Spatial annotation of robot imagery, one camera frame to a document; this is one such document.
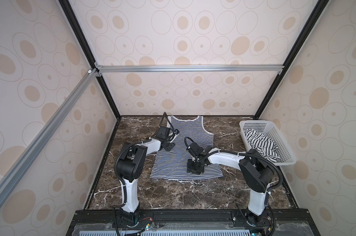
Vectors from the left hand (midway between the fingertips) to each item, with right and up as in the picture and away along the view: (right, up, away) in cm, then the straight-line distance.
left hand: (172, 139), depth 102 cm
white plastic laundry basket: (+71, -9, -12) cm, 72 cm away
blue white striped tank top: (+1, -15, -9) cm, 18 cm away
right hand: (+12, -18, -11) cm, 25 cm away
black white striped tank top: (+64, -3, -1) cm, 64 cm away
